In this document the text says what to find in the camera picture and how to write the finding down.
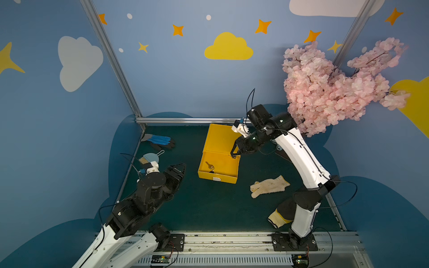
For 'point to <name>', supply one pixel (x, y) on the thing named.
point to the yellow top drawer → (219, 167)
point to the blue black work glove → (159, 142)
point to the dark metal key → (210, 167)
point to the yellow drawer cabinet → (219, 144)
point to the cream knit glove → (275, 185)
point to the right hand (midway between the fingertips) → (236, 151)
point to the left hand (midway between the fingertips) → (185, 166)
